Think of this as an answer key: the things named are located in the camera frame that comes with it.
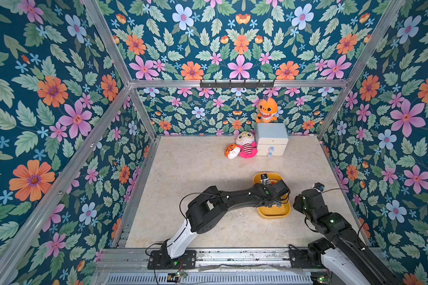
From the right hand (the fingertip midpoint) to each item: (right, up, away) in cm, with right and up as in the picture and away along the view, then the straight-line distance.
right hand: (298, 198), depth 82 cm
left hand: (-8, -2, +6) cm, 10 cm away
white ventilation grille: (-39, -30, -11) cm, 51 cm away
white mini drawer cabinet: (-8, +29, +17) cm, 35 cm away
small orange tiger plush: (-30, +22, +23) cm, 44 cm away
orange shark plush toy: (-11, +44, +15) cm, 48 cm away
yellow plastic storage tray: (-10, -8, +5) cm, 14 cm away
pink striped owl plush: (-22, +28, +26) cm, 44 cm away
